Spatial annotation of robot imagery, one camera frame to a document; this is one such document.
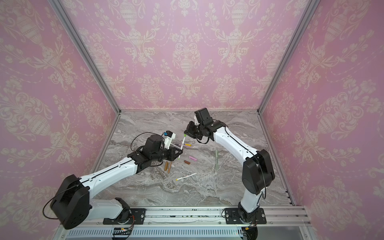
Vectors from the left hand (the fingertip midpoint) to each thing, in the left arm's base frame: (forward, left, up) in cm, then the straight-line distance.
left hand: (182, 153), depth 80 cm
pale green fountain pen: (+8, -21, -15) cm, 27 cm away
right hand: (+11, 0, +5) cm, 12 cm away
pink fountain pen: (+13, -2, -15) cm, 20 cm away
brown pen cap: (+2, -1, -15) cm, 15 cm away
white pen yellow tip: (-7, -2, -16) cm, 17 cm away
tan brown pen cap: (-1, +11, -15) cm, 19 cm away
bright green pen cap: (+9, -1, +3) cm, 10 cm away
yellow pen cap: (+14, -2, -14) cm, 20 cm away
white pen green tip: (+3, +1, +1) cm, 3 cm away
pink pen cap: (+5, -5, -15) cm, 17 cm away
